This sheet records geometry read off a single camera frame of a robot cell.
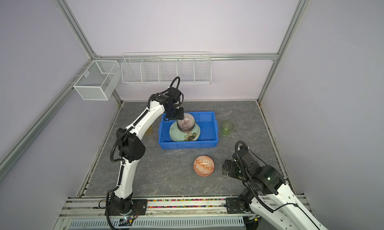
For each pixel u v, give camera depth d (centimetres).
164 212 73
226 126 97
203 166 87
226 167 64
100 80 99
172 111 77
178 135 97
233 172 62
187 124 95
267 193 45
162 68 99
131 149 57
